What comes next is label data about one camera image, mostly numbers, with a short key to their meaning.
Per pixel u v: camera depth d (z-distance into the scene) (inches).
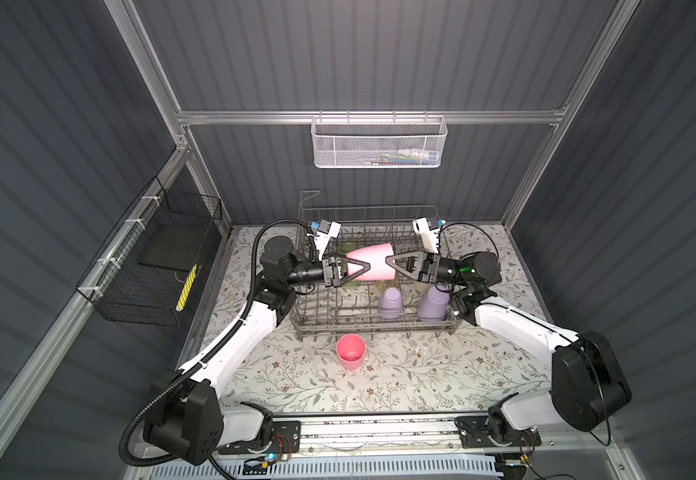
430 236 24.9
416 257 24.4
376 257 24.9
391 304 32.7
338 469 30.4
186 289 27.4
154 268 28.8
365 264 24.7
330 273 23.9
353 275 24.7
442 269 24.6
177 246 29.4
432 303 31.8
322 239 25.2
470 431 29.0
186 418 15.7
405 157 36.1
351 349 34.3
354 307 36.3
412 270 24.4
